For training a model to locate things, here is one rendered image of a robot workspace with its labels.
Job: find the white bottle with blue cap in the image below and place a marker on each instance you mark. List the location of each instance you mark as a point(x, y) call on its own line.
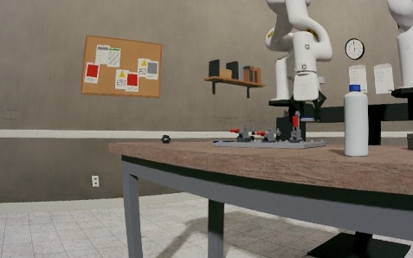
point(356, 122)

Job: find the blue rectangular block with slot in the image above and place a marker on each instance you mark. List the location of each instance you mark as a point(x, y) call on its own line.
point(308, 119)

